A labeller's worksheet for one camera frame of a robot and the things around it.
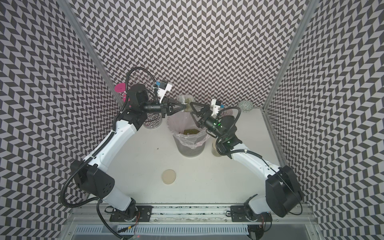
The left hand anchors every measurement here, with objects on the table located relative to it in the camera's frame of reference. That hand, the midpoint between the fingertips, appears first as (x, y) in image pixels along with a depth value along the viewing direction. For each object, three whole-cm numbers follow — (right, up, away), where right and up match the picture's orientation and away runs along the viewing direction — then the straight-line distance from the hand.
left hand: (185, 108), depth 64 cm
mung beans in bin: (0, -12, +33) cm, 36 cm away
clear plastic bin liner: (-7, -6, +25) cm, 26 cm away
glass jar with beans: (+15, -24, +26) cm, 38 cm away
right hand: (+2, -1, +3) cm, 3 cm away
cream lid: (-12, -39, +24) cm, 47 cm away
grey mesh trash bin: (-2, -22, +20) cm, 30 cm away
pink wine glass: (-40, +14, +23) cm, 48 cm away
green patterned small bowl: (+43, +6, +53) cm, 68 cm away
